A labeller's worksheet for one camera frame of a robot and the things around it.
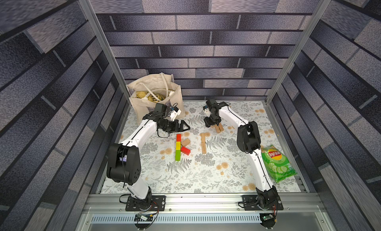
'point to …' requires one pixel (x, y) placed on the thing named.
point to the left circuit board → (141, 217)
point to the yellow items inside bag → (154, 98)
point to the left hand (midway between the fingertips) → (185, 127)
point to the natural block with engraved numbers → (204, 149)
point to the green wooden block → (177, 155)
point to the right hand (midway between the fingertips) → (210, 122)
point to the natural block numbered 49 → (217, 128)
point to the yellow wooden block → (178, 145)
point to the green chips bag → (278, 164)
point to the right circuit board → (268, 220)
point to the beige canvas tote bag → (161, 83)
